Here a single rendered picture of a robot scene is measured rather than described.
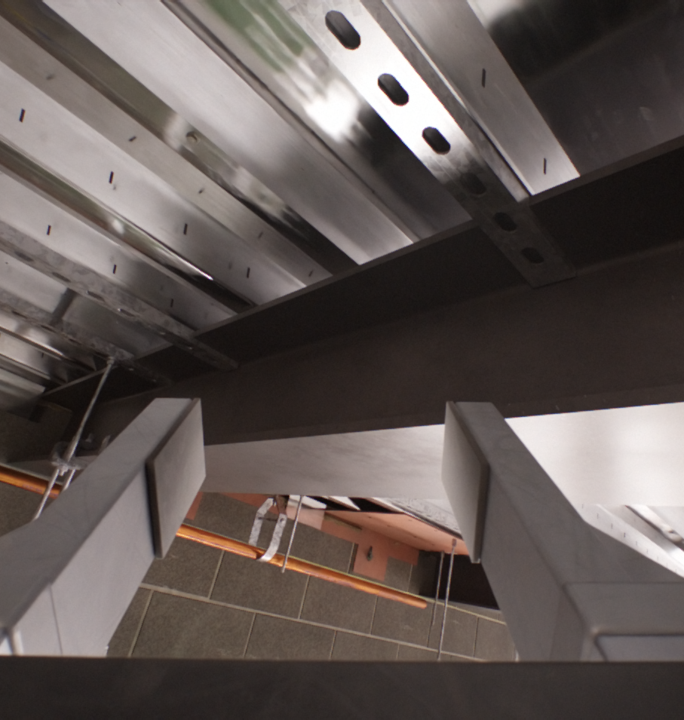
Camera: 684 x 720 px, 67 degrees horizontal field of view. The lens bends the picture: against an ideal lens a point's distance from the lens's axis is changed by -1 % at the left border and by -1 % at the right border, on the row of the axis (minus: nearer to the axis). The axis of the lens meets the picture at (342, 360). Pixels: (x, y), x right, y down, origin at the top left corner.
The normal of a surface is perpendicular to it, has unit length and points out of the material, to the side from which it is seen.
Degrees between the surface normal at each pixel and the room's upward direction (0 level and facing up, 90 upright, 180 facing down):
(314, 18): 180
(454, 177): 180
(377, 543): 90
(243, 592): 90
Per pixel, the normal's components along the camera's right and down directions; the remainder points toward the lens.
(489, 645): 0.69, -0.16
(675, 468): -0.22, 0.88
